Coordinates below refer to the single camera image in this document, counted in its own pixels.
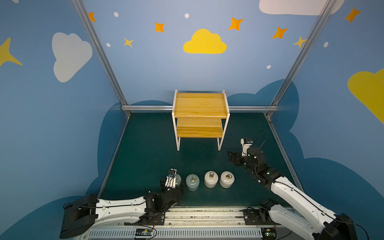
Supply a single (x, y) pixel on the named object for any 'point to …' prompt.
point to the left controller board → (143, 233)
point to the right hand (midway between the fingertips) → (237, 150)
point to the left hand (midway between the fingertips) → (178, 177)
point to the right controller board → (268, 233)
